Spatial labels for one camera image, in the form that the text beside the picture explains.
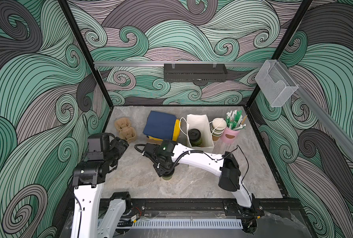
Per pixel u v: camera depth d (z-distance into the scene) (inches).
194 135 34.0
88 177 15.6
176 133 39.7
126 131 38.5
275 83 31.0
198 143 35.5
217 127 35.1
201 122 33.0
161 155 20.8
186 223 27.5
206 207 29.4
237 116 35.5
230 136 36.2
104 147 18.9
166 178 32.1
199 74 37.4
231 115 35.3
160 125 39.8
